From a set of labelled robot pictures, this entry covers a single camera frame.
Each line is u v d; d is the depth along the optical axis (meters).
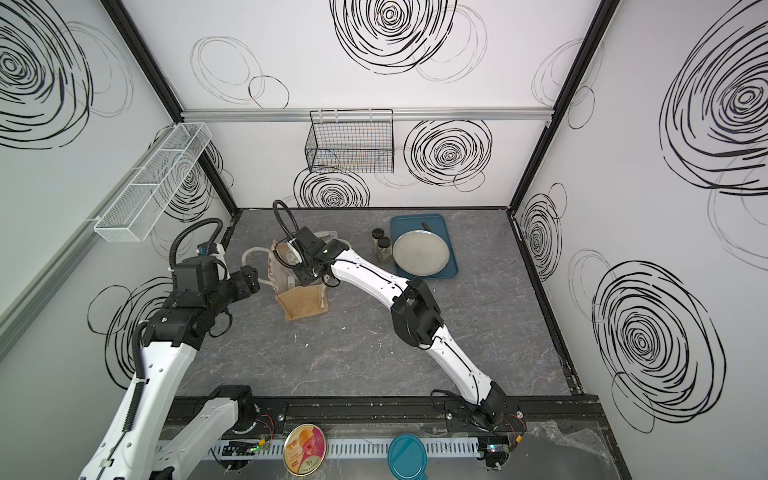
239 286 0.66
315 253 0.69
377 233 1.00
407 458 0.62
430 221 1.15
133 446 0.39
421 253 1.06
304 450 0.67
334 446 0.71
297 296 0.82
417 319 0.58
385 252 0.99
